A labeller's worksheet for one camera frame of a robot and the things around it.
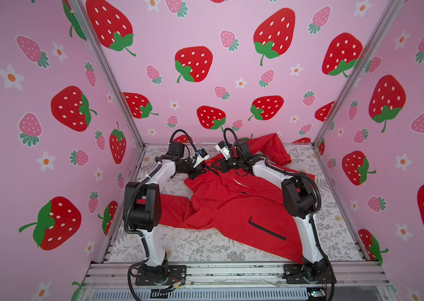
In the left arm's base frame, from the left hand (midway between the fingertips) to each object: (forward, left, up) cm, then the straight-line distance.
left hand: (204, 170), depth 94 cm
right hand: (0, -3, +3) cm, 4 cm away
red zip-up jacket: (-14, -25, -10) cm, 30 cm away
